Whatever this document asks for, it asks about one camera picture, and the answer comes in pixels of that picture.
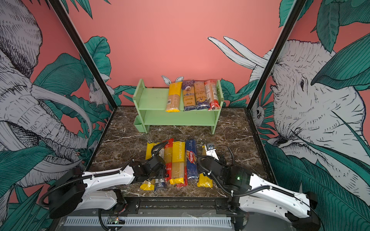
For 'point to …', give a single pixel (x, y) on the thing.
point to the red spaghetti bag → (168, 156)
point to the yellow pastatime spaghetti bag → (178, 162)
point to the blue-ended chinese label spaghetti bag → (201, 101)
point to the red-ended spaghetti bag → (211, 90)
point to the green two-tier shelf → (151, 104)
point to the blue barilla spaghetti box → (192, 159)
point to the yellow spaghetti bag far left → (149, 185)
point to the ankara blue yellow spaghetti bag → (189, 95)
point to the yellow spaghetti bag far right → (203, 181)
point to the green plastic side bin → (138, 124)
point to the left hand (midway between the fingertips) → (164, 171)
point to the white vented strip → (180, 222)
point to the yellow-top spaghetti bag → (174, 96)
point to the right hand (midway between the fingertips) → (203, 158)
